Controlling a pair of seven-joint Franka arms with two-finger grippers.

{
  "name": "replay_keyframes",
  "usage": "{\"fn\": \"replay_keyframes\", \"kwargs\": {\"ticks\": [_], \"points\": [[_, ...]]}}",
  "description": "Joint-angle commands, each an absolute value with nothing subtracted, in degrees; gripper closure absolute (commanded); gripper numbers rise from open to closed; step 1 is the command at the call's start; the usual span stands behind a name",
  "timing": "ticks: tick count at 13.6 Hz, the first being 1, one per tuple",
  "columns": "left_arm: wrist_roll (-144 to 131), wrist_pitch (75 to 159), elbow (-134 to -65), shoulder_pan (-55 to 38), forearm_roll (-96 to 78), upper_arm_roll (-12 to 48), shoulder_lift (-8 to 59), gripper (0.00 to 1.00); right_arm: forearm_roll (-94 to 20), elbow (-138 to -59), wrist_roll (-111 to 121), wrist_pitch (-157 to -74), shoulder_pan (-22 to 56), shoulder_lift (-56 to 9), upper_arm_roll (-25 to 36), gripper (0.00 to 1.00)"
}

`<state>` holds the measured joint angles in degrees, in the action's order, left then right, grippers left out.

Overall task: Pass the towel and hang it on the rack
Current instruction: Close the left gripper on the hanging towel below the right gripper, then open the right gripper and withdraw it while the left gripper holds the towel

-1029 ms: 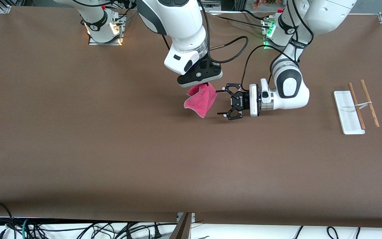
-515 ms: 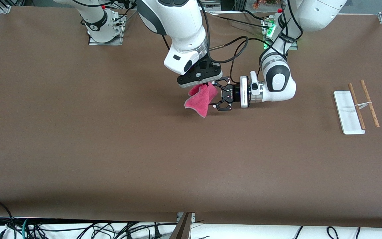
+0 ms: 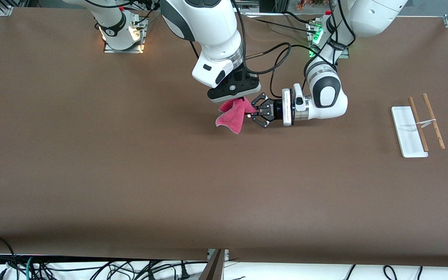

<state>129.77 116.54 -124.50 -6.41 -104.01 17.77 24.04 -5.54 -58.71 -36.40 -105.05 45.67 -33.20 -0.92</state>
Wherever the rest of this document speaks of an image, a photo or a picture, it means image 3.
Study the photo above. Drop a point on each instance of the wooden rack rod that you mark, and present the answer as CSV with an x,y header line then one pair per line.
x,y
434,121
418,124

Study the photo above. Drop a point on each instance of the white rack base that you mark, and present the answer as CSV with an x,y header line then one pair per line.
x,y
406,132

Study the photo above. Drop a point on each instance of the grey power strip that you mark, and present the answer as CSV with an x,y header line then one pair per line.
x,y
247,4

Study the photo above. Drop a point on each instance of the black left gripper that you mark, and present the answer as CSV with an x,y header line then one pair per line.
x,y
275,110

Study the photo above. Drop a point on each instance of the white table bracket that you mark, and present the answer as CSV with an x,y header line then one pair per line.
x,y
226,254

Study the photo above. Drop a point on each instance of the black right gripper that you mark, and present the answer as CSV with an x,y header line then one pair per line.
x,y
242,98

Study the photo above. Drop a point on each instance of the pink microfibre towel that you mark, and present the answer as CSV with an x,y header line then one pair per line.
x,y
233,116

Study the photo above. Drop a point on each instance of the large table cover sheet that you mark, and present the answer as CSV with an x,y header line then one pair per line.
x,y
224,186

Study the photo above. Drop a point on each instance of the red orange clutter pile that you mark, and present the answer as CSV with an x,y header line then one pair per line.
x,y
309,4

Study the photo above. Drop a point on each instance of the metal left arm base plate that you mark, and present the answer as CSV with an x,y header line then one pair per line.
x,y
344,55

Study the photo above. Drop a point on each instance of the dark table leg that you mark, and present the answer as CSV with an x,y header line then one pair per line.
x,y
213,270

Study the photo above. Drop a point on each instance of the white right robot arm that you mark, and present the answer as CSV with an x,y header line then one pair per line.
x,y
208,31

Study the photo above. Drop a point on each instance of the white flat panel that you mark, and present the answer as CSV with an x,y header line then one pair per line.
x,y
265,14

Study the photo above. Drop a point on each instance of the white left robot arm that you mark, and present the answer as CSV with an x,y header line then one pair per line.
x,y
325,97

